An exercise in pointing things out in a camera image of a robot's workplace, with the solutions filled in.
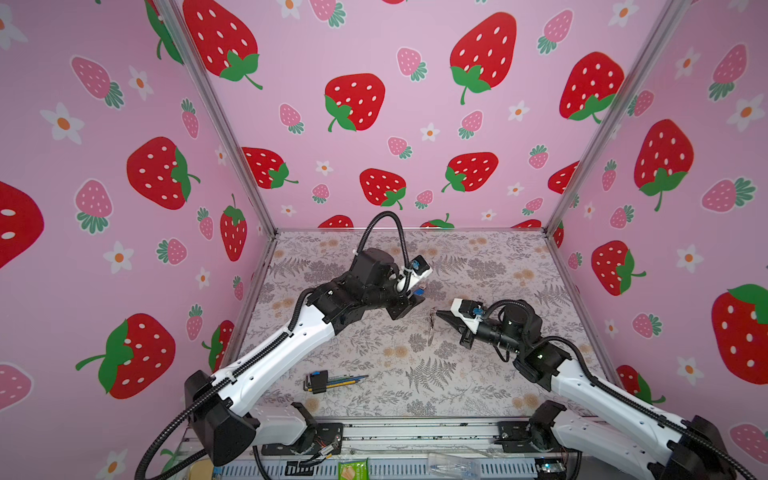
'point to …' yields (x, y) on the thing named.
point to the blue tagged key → (419, 292)
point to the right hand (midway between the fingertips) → (439, 310)
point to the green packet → (353, 470)
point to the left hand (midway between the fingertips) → (419, 289)
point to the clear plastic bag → (447, 466)
